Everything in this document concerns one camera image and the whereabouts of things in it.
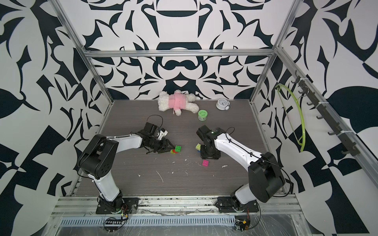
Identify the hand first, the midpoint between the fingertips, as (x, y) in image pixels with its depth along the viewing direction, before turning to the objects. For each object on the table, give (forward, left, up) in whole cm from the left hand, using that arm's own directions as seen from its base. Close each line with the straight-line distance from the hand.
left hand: (171, 146), depth 92 cm
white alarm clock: (+34, -38, +1) cm, 51 cm away
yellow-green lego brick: (-1, -17, +1) cm, 17 cm away
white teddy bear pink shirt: (+33, -4, +6) cm, 33 cm away
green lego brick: (-3, -4, +2) cm, 5 cm away
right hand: (-9, -20, +4) cm, 22 cm away
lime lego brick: (-3, 0, -1) cm, 3 cm away
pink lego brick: (-11, -20, -1) cm, 23 cm away
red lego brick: (-4, -2, 0) cm, 4 cm away
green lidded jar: (+22, -21, +3) cm, 31 cm away
